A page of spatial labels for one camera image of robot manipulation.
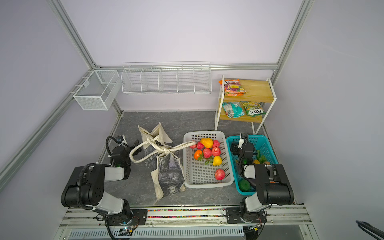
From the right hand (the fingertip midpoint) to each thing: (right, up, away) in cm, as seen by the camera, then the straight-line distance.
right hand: (242, 142), depth 93 cm
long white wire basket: (-49, +42, +7) cm, 65 cm away
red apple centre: (-22, -7, -2) cm, 23 cm away
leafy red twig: (-21, -11, -2) cm, 24 cm away
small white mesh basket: (-95, +34, +6) cm, 101 cm away
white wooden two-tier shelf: (+8, +31, -5) cm, 33 cm away
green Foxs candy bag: (+9, +21, +4) cm, 23 cm away
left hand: (-69, 0, 0) cm, 69 cm away
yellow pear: (-21, 0, -1) cm, 21 cm away
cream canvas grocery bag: (-42, -10, -23) cm, 49 cm away
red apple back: (-26, -3, +2) cm, 27 cm away
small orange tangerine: (-28, -7, -4) cm, 29 cm away
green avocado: (-3, -21, -15) cm, 26 cm away
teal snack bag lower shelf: (-5, +21, +3) cm, 22 cm away
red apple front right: (-16, -17, -10) cm, 25 cm away
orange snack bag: (-8, +31, -11) cm, 34 cm away
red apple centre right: (-16, -5, -1) cm, 17 cm away
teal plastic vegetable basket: (+13, 0, 0) cm, 13 cm away
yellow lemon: (-16, -11, -4) cm, 20 cm away
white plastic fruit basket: (-28, -19, -6) cm, 34 cm away
